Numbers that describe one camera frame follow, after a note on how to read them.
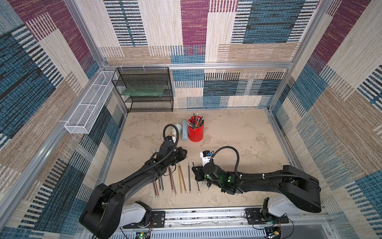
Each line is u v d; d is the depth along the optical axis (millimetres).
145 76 1017
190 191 815
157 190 828
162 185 843
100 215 393
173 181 854
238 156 674
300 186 468
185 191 820
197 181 718
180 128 1015
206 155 732
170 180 862
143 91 932
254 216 741
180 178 874
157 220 734
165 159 602
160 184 847
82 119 914
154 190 828
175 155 740
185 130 1012
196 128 934
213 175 614
